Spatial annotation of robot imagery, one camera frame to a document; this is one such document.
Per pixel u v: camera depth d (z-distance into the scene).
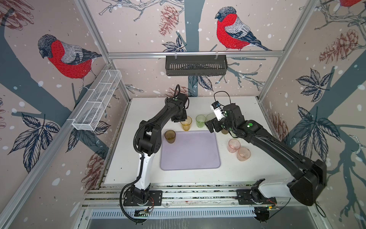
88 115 0.71
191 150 0.91
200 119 0.98
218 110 0.68
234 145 0.92
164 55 0.94
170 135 0.95
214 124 0.68
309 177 0.39
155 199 0.73
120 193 0.70
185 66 1.07
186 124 1.02
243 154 0.88
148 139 0.56
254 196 0.67
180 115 0.83
